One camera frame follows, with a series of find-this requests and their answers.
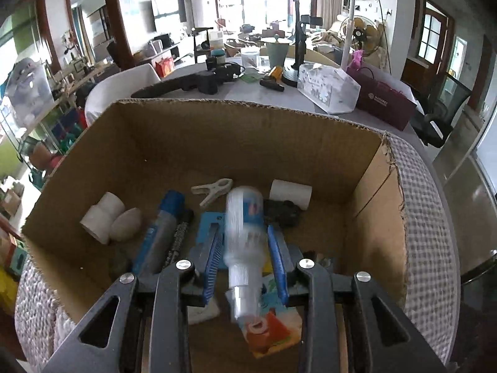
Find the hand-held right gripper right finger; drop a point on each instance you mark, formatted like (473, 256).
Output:
(277, 264)

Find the clear plastic container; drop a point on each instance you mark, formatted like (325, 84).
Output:
(250, 59)

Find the blue flat card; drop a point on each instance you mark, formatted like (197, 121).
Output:
(205, 221)

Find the white patterned tissue box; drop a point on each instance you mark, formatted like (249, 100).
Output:
(330, 85)

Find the brown cardboard box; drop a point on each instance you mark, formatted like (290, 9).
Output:
(233, 143)

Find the green bucket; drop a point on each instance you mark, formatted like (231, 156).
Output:
(275, 54)

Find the white spray bottle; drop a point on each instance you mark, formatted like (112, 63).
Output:
(244, 237)

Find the black phone stand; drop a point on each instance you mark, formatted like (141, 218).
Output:
(301, 46)

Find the white plastic pipe fitting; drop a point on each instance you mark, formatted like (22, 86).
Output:
(101, 217)

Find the colourful printed packet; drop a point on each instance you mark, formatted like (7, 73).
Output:
(271, 330)

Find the white power adapter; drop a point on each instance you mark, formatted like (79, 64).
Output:
(204, 314)

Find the white chair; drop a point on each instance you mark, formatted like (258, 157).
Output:
(116, 89)

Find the yellow tape roll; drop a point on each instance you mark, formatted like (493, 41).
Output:
(276, 74)

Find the clear storage bin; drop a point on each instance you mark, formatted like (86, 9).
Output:
(27, 89)

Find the red gift bag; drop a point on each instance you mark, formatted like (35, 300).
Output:
(165, 68)

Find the clear tube with blue cap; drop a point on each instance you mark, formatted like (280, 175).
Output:
(163, 217)

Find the white roll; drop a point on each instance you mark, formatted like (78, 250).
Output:
(291, 194)

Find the black marker pen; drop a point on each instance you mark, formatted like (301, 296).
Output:
(179, 237)

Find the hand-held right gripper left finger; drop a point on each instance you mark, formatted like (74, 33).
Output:
(211, 256)

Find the beige oval stone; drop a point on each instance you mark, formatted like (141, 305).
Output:
(124, 223)

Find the black office chair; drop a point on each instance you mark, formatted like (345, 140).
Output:
(442, 108)

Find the black scrunchie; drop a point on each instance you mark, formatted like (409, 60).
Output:
(283, 211)

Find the black camera gear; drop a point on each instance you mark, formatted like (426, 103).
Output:
(217, 75)

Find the purple paper bag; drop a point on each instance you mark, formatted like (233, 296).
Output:
(384, 101)

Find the standing electric fan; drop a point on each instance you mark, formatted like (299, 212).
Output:
(363, 33)

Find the leaf pattern quilt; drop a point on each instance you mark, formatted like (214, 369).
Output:
(427, 241)

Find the white clothespin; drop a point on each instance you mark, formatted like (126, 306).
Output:
(211, 192)

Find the flat screen television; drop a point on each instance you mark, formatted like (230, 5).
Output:
(148, 16)

